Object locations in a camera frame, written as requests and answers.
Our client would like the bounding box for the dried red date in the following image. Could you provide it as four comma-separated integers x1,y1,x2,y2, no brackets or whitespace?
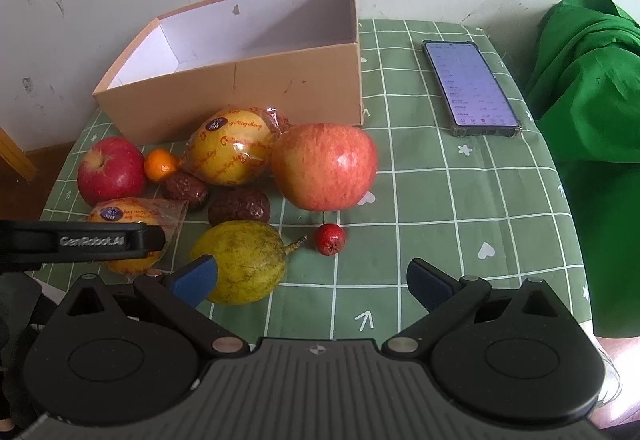
160,171,209,211
207,188,271,227

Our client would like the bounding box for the dark red apple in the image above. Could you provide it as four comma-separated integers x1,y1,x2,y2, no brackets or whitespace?
77,137,146,206

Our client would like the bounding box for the yellow-green pear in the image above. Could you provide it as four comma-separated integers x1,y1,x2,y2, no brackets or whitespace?
189,220,307,306

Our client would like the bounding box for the wrapped yellow fruit lower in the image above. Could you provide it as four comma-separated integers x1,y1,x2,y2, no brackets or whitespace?
86,197,188,278

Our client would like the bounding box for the wrapped yellow fruit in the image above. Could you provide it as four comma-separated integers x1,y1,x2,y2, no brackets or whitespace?
86,197,188,278
179,107,292,187

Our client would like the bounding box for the wooden furniture leg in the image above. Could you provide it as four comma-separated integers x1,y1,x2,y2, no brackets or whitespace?
0,128,37,181

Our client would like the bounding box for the green checkered tablecloth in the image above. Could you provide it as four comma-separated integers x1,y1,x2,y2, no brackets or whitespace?
32,18,597,340

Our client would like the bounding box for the small red hawthorn berry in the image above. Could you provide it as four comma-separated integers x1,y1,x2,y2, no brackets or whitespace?
314,223,346,256

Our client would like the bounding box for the small orange mandarin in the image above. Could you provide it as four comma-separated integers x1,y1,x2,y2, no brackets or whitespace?
144,148,179,183

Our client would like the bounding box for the wrapped yellow fruit upper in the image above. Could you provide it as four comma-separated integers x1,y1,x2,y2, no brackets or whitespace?
179,107,292,187

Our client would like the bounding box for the large pink-red apple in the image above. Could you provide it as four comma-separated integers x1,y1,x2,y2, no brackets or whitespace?
271,123,378,212

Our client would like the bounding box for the smartphone in clear case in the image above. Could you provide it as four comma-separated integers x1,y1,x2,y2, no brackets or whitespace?
422,40,521,138

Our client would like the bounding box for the green cloth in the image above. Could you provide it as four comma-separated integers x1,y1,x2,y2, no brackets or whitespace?
524,0,639,338

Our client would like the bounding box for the cardboard box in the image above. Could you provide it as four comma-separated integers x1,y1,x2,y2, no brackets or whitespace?
92,0,363,145

